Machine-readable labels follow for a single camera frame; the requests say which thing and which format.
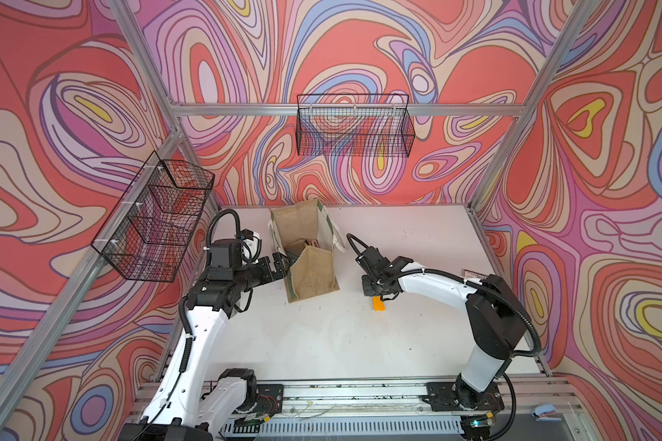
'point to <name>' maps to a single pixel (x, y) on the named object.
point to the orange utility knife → (378, 304)
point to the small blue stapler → (545, 413)
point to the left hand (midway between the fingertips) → (282, 264)
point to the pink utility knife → (315, 243)
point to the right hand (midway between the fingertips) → (375, 293)
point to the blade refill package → (470, 274)
